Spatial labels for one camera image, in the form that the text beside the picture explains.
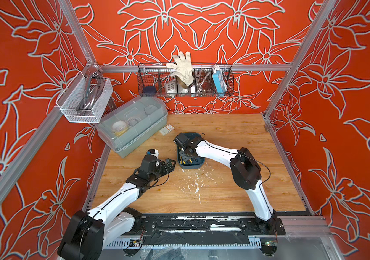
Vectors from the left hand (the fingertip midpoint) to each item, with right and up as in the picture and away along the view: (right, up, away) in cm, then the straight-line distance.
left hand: (171, 163), depth 84 cm
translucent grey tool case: (-21, +20, +7) cm, 30 cm away
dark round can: (-15, +43, +14) cm, 47 cm away
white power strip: (-1, +43, +10) cm, 44 cm away
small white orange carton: (-5, +19, +26) cm, 33 cm away
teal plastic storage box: (+14, -1, +10) cm, 18 cm away
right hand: (+6, +4, +10) cm, 13 cm away
